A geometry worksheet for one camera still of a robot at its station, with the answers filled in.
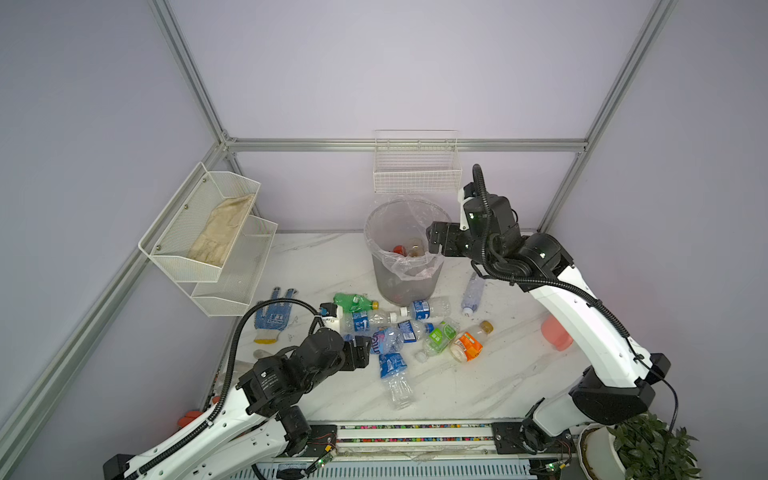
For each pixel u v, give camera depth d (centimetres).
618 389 41
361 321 88
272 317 96
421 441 75
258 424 47
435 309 91
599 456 70
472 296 101
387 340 81
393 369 80
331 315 61
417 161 94
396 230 95
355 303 97
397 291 99
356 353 62
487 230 45
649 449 56
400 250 101
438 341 86
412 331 90
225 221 81
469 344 88
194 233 79
